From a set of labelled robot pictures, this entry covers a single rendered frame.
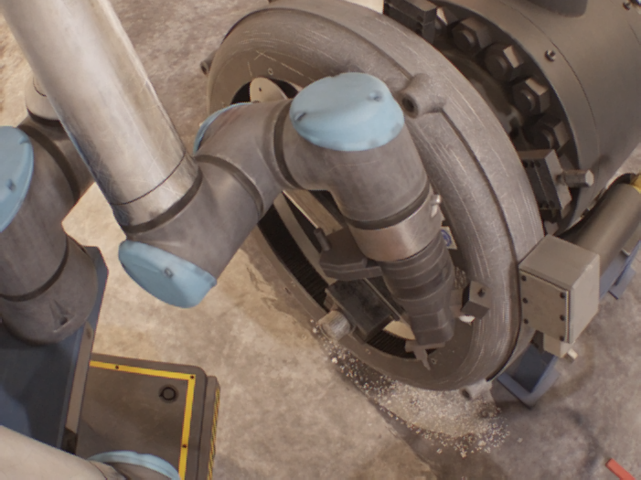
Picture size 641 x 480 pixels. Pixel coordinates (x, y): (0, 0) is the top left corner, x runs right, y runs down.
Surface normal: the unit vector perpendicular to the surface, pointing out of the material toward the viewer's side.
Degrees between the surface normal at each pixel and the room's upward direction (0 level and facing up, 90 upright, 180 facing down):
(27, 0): 78
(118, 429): 0
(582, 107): 50
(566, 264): 23
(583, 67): 39
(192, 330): 0
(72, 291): 70
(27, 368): 0
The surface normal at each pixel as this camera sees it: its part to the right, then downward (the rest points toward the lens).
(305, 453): -0.04, -0.63
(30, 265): 0.69, 0.54
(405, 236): 0.18, 0.55
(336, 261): -0.40, -0.71
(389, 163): 0.40, 0.43
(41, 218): 0.90, 0.29
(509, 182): 0.41, -0.05
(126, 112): 0.65, 0.29
